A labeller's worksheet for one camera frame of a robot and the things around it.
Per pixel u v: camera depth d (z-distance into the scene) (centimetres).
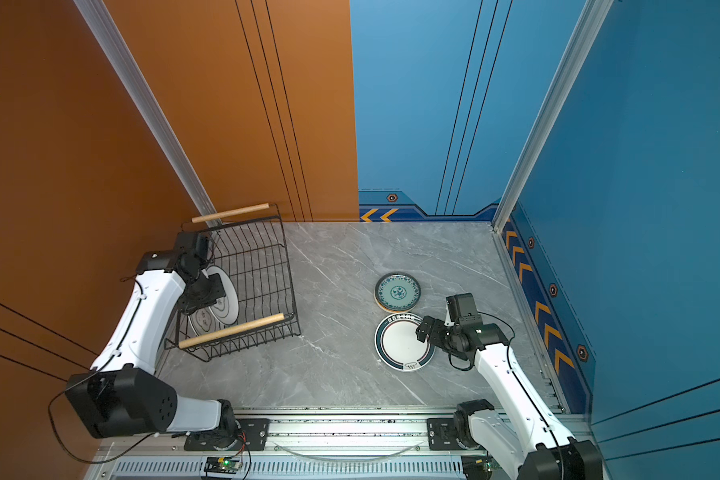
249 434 74
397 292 97
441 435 72
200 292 64
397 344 88
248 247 109
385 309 94
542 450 39
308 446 73
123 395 40
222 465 71
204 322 85
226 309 85
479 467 70
